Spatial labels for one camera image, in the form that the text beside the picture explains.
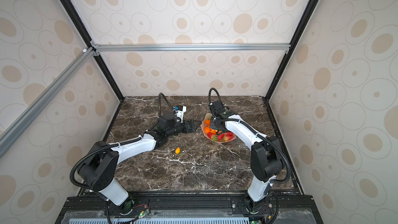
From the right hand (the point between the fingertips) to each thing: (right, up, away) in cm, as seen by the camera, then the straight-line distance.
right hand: (216, 124), depth 91 cm
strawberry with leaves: (-3, -7, +3) cm, 8 cm away
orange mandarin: (-5, +1, +8) cm, 9 cm away
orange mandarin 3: (-1, -5, +4) cm, 7 cm away
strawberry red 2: (+7, -7, +1) cm, 10 cm away
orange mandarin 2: (-6, -4, +4) cm, 8 cm away
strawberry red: (+2, -8, 0) cm, 8 cm away
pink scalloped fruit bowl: (-5, +4, +11) cm, 13 cm away
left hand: (-9, +2, -10) cm, 14 cm away
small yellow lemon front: (-23, -16, +1) cm, 28 cm away
